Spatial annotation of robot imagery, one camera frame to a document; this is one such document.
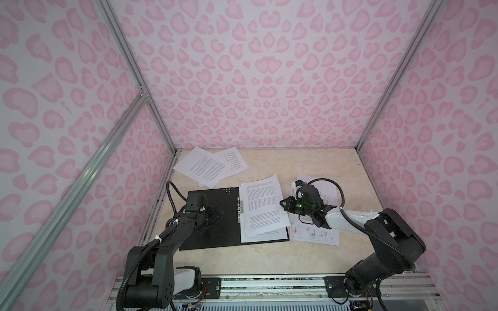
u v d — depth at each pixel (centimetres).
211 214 80
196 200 70
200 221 75
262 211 92
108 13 69
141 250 43
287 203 80
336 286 74
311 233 87
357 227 49
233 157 117
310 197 71
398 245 45
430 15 71
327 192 83
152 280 41
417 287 73
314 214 70
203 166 113
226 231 90
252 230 88
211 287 73
